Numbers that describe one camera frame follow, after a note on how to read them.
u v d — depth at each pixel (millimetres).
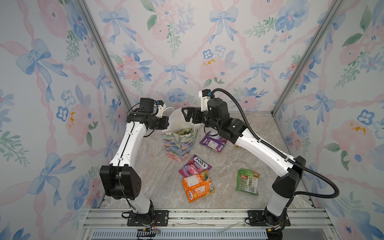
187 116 620
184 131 926
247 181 858
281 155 455
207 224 732
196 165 890
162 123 719
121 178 433
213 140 1003
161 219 738
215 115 545
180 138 763
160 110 744
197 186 816
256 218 732
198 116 617
